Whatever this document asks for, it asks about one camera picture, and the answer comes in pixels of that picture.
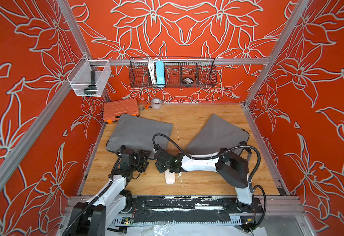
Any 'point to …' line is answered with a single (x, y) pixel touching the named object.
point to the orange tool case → (113, 111)
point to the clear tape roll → (157, 103)
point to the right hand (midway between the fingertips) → (156, 161)
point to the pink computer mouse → (169, 177)
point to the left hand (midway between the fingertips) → (151, 155)
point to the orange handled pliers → (147, 106)
